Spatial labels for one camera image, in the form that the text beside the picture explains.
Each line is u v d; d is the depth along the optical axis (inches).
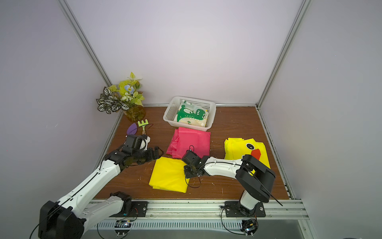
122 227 28.4
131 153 24.0
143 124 42.5
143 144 26.2
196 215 28.6
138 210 28.6
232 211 28.6
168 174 32.4
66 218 14.9
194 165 25.8
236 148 37.2
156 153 28.7
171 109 42.8
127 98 37.3
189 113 42.0
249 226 27.4
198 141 37.2
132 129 42.0
